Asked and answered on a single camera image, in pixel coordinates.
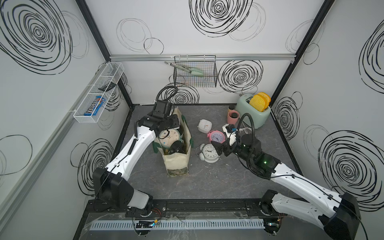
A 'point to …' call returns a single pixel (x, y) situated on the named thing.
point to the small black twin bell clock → (177, 146)
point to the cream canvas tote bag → (176, 163)
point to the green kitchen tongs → (193, 71)
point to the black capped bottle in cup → (234, 115)
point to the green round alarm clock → (166, 137)
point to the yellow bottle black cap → (231, 108)
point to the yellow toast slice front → (258, 102)
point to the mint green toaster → (260, 118)
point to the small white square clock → (222, 150)
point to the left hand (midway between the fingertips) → (175, 120)
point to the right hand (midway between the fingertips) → (219, 137)
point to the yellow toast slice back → (266, 98)
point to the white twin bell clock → (207, 152)
